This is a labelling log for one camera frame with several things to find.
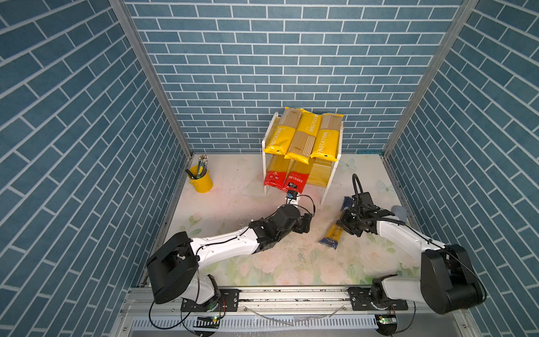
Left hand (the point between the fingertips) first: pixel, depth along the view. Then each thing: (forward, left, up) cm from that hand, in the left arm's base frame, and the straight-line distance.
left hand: (310, 217), depth 80 cm
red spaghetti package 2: (+17, +5, +4) cm, 18 cm away
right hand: (+3, -14, -10) cm, 18 cm away
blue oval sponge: (+10, -44, -12) cm, 47 cm away
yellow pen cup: (+22, +48, -9) cm, 54 cm away
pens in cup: (+26, +48, -2) cm, 55 cm away
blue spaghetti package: (-1, -12, -9) cm, 15 cm away
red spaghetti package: (+22, +13, +3) cm, 26 cm away
